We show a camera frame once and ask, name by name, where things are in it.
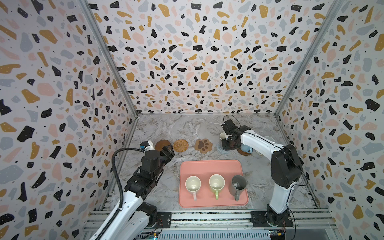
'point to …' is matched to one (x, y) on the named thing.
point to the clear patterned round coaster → (259, 153)
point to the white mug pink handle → (193, 183)
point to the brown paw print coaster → (204, 145)
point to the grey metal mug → (238, 183)
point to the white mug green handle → (216, 183)
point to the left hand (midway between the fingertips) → (169, 146)
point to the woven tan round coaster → (180, 145)
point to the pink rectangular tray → (204, 169)
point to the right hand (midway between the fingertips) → (224, 143)
